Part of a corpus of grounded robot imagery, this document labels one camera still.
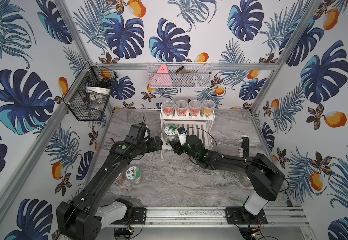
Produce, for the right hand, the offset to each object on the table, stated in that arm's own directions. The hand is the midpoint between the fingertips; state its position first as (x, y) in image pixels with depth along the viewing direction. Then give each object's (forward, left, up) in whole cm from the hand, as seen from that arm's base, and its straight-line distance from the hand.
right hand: (175, 138), depth 86 cm
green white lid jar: (-19, +22, -8) cm, 30 cm away
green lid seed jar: (-1, +3, +5) cm, 6 cm away
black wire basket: (+19, +50, +15) cm, 56 cm away
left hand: (-7, +10, +7) cm, 14 cm away
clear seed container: (+7, -3, +18) cm, 20 cm away
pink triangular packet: (+29, +8, +20) cm, 37 cm away
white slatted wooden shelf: (+12, -16, -3) cm, 20 cm away
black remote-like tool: (+6, -47, -15) cm, 50 cm away
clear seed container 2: (+8, +4, +18) cm, 20 cm away
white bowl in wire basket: (+16, +39, +21) cm, 48 cm away
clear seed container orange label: (+7, -17, +18) cm, 26 cm away
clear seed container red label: (+8, -10, +17) cm, 22 cm away
